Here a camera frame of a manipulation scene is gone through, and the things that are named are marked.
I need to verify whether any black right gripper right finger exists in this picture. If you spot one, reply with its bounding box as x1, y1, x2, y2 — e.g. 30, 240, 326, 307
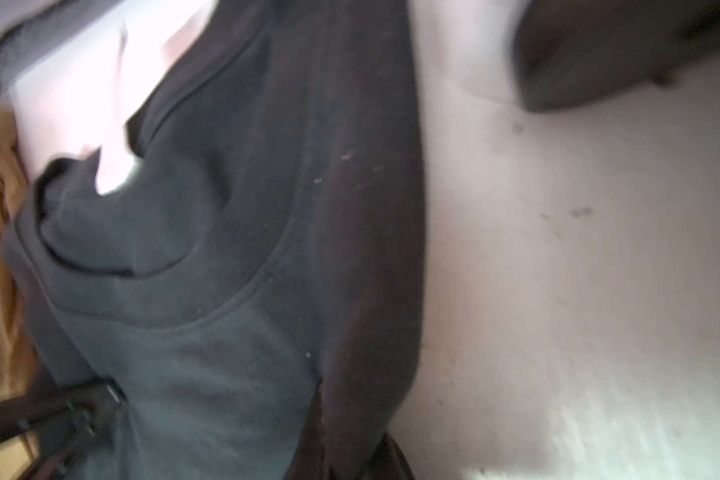
284, 384, 415, 480

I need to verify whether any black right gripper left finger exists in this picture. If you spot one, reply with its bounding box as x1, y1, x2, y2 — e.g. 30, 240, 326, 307
0, 380, 126, 480

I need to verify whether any black shirt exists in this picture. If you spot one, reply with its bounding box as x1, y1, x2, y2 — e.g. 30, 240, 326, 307
2, 1, 426, 479

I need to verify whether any grey folded towel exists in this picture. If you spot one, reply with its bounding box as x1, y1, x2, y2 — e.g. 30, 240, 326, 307
0, 0, 118, 93

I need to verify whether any black open suitcase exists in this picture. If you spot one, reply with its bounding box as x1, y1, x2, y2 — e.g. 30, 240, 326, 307
510, 0, 720, 113

